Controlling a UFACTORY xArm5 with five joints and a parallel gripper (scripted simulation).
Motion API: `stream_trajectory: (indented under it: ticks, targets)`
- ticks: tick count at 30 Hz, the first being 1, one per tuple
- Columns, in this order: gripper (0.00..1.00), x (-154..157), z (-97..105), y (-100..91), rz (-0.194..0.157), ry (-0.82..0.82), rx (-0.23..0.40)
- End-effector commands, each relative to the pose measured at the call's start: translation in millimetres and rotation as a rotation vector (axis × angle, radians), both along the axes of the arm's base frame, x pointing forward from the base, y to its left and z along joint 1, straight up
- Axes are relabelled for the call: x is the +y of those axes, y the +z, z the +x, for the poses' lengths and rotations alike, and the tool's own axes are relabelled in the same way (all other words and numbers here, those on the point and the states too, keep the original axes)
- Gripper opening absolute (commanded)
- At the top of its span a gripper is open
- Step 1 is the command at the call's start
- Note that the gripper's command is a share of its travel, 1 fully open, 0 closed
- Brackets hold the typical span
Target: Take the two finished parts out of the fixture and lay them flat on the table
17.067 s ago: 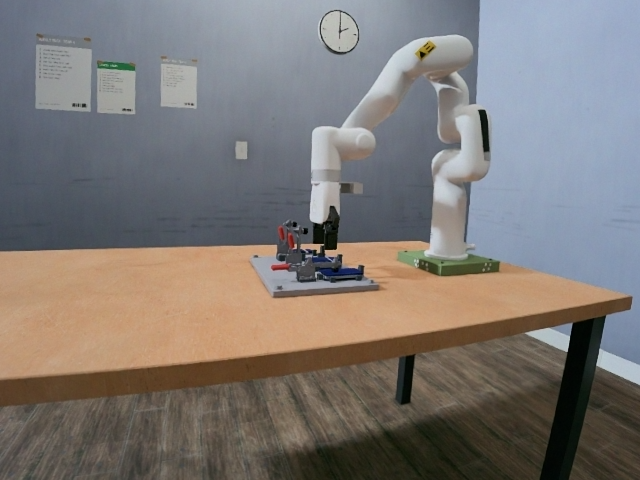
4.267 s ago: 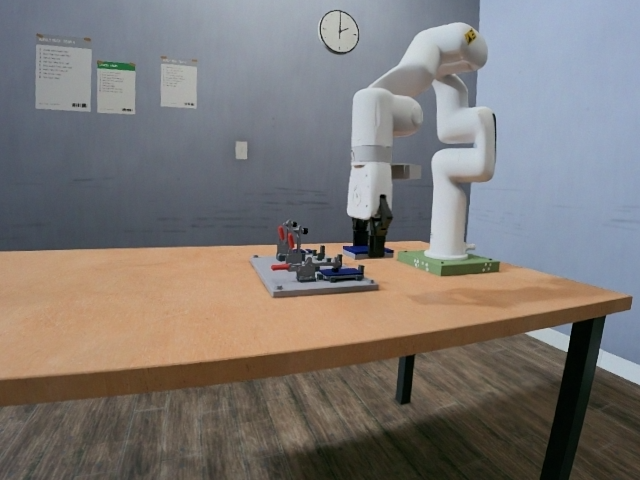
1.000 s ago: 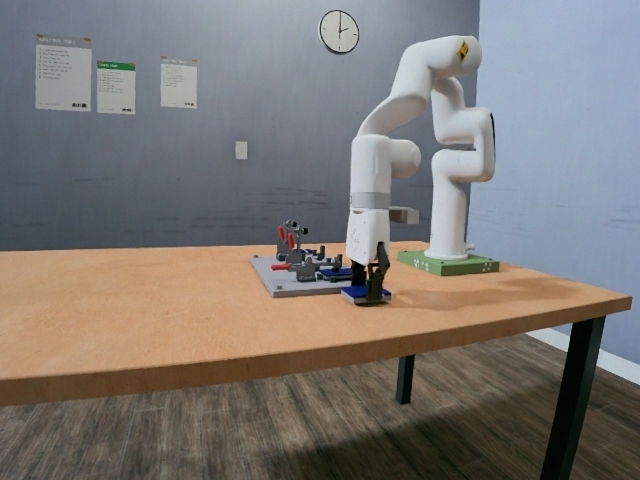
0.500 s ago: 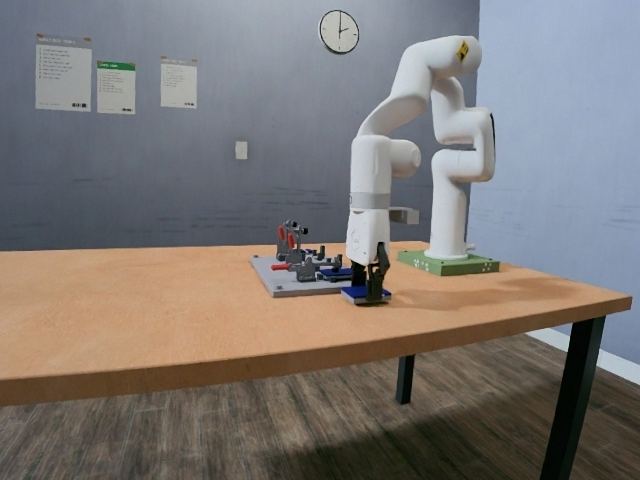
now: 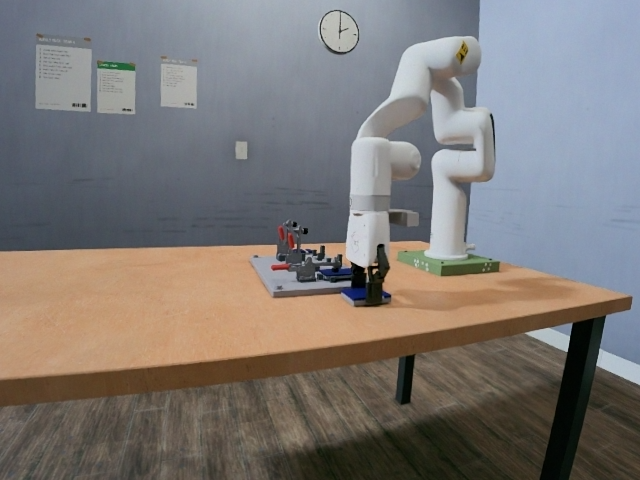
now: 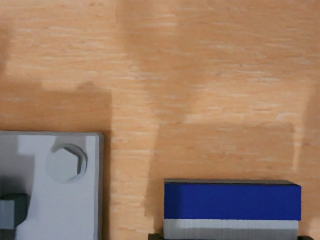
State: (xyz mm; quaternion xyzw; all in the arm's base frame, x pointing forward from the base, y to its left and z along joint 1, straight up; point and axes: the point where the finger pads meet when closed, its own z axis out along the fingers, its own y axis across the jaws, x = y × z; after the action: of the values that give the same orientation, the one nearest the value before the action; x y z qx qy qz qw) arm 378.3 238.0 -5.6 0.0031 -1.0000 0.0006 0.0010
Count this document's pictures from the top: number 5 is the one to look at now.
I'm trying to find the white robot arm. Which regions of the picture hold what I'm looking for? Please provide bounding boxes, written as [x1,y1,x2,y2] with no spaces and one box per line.
[350,37,495,260]

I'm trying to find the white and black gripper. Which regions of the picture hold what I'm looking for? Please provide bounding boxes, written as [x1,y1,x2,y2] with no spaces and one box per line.
[346,210,390,304]

